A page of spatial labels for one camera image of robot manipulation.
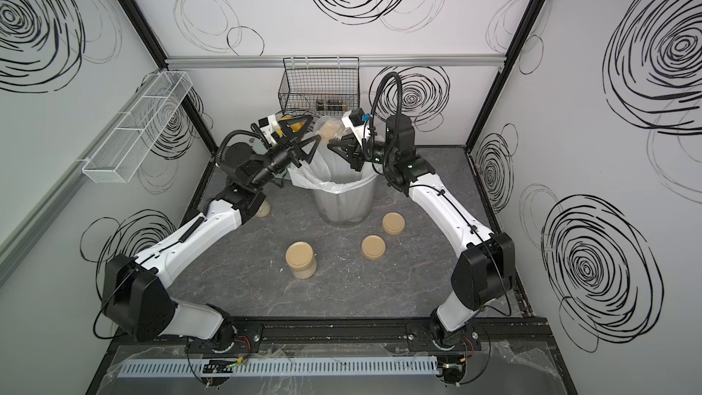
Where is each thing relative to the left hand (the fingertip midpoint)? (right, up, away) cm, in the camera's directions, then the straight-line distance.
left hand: (317, 128), depth 64 cm
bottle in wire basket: (+1, +12, +24) cm, 27 cm away
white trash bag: (0, -10, +30) cm, 31 cm away
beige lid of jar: (+15, -35, +25) cm, 46 cm away
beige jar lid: (+22, -28, +30) cm, 47 cm away
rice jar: (-7, -35, +14) cm, 38 cm away
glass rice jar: (+25, -19, +40) cm, 51 cm away
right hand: (+3, -3, +5) cm, 6 cm away
